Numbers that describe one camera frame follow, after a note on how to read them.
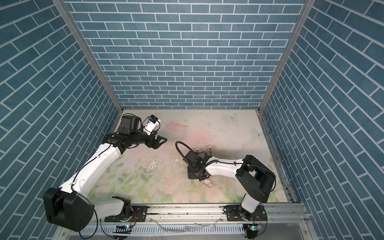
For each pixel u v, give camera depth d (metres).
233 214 0.74
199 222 0.73
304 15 0.74
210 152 0.94
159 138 0.69
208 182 0.83
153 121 0.68
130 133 0.60
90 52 0.88
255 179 0.45
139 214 0.72
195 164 0.68
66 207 0.39
